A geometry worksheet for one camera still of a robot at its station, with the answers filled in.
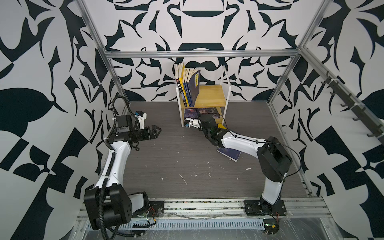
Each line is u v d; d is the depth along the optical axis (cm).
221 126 104
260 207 67
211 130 69
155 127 73
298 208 76
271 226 71
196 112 90
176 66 81
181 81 76
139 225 73
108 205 42
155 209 74
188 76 79
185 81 77
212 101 94
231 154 87
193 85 79
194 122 78
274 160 49
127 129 62
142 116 74
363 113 55
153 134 73
